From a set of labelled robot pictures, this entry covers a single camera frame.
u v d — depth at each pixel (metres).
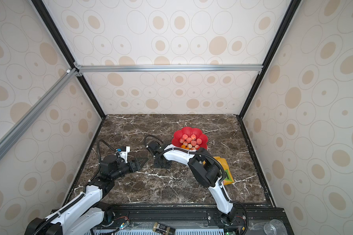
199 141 1.00
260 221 0.74
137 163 0.71
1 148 0.52
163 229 0.68
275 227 0.71
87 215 0.57
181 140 1.03
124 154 0.75
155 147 0.74
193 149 0.56
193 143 1.00
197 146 0.99
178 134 1.05
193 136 1.03
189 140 1.01
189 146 0.99
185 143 1.00
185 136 1.03
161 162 0.78
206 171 0.53
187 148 0.98
